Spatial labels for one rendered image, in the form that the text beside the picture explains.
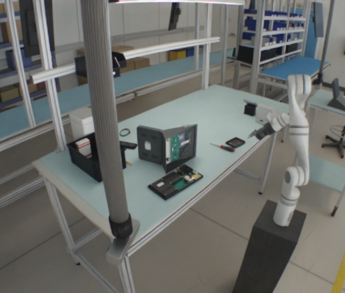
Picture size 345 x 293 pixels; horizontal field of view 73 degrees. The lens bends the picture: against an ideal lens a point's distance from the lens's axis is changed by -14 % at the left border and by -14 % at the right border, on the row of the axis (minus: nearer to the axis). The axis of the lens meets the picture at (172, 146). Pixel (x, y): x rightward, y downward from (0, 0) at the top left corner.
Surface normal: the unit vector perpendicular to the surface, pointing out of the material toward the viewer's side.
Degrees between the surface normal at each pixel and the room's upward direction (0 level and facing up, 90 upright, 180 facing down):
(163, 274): 0
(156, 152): 90
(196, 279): 0
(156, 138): 90
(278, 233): 0
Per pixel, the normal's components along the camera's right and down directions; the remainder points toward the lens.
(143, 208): 0.00, -0.86
